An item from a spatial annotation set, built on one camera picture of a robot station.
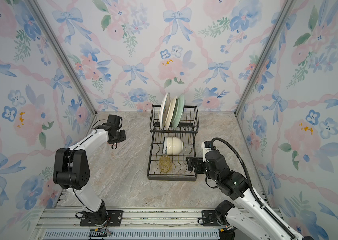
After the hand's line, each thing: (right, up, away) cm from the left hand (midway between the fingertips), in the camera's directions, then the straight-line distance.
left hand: (121, 136), depth 95 cm
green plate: (+35, +14, -20) cm, 43 cm away
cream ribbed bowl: (+33, -5, -7) cm, 34 cm away
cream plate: (+31, +13, -22) cm, 40 cm away
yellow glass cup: (+28, -17, -5) cm, 33 cm away
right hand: (+42, -10, -21) cm, 48 cm away
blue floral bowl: (+27, -6, -7) cm, 29 cm away
